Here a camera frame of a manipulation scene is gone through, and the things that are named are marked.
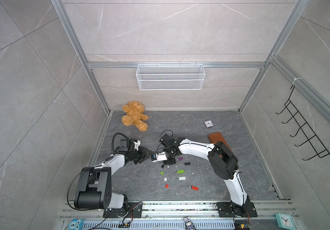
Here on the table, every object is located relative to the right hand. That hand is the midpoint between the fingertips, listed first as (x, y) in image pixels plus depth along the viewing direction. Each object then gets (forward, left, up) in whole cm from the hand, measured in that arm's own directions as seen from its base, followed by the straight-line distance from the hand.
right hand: (166, 159), depth 93 cm
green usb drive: (-8, -9, 0) cm, 12 cm away
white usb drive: (-13, -10, +1) cm, 16 cm away
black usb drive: (-3, -14, 0) cm, 15 cm away
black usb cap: (-5, +2, +1) cm, 6 cm away
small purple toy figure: (-35, -11, +3) cm, 37 cm away
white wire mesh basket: (+49, -4, +31) cm, 58 cm away
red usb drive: (-18, -17, -1) cm, 25 cm away
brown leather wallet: (+18, -37, -1) cm, 41 cm away
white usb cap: (-13, +1, +1) cm, 13 cm away
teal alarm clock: (-35, -59, +2) cm, 68 cm away
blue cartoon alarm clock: (-34, +44, +3) cm, 56 cm away
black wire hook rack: (+1, -68, +32) cm, 76 cm away
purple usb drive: (0, -10, 0) cm, 10 cm away
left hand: (+2, +9, +7) cm, 11 cm away
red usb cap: (-17, -1, 0) cm, 17 cm away
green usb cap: (-9, +2, +1) cm, 10 cm away
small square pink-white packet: (+28, -34, +2) cm, 44 cm away
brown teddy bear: (+36, +24, +10) cm, 44 cm away
